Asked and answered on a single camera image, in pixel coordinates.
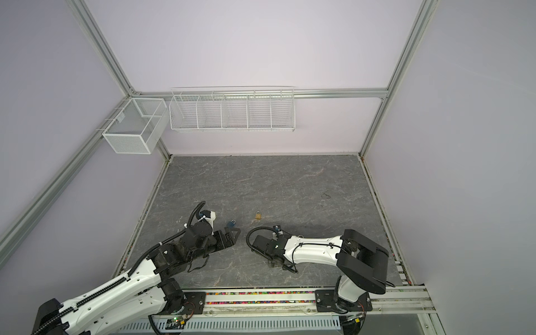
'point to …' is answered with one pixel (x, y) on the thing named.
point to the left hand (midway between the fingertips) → (232, 237)
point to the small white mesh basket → (137, 127)
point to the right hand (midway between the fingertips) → (278, 259)
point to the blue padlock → (230, 225)
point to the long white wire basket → (238, 109)
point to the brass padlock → (258, 215)
